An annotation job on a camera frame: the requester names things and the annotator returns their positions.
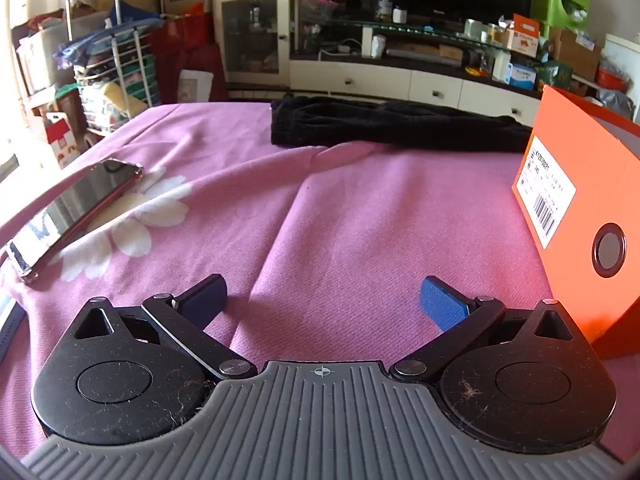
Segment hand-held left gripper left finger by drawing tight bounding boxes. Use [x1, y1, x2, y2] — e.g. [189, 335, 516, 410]
[74, 274, 258, 381]

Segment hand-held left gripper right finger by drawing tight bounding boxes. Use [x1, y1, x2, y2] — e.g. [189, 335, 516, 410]
[390, 275, 576, 383]

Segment orange cardboard box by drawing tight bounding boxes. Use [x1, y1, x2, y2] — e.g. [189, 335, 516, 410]
[511, 85, 640, 360]

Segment pink floral blanket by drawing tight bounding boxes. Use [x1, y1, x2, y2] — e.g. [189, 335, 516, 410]
[0, 101, 640, 461]

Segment smartphone in clear case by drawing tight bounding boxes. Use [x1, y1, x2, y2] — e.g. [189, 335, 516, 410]
[5, 158, 144, 281]

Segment black knit cloth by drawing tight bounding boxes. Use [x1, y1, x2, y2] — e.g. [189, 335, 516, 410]
[270, 96, 533, 153]

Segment white paper bag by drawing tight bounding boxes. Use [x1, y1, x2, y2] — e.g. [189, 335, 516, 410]
[177, 69, 215, 106]

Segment white television cabinet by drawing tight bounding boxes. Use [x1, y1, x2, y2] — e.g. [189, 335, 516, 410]
[289, 20, 543, 128]

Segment blue tissue box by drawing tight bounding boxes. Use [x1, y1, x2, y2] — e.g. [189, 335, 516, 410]
[510, 62, 538, 91]

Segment green patterned bag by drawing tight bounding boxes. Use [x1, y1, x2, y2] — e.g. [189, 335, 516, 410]
[537, 60, 573, 92]

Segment red bag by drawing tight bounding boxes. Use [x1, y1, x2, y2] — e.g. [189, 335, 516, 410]
[150, 10, 228, 103]

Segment white glass door cabinet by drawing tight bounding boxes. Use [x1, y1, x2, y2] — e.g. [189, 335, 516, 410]
[212, 0, 292, 92]

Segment orange and white carton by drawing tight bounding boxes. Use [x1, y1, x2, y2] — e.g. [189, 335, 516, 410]
[505, 14, 541, 58]

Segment red plastic basin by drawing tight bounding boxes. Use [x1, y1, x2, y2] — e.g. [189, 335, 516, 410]
[597, 67, 631, 93]

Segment brown cardboard box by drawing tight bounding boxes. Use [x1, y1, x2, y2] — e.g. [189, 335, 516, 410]
[550, 27, 601, 81]

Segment clear plastic storage box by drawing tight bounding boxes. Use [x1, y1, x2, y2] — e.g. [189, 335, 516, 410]
[17, 10, 108, 93]

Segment green plastic storage bin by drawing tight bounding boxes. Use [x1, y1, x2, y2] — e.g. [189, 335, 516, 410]
[531, 0, 591, 36]

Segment white wire shopping trolley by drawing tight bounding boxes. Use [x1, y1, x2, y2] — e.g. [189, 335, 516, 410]
[57, 0, 163, 138]

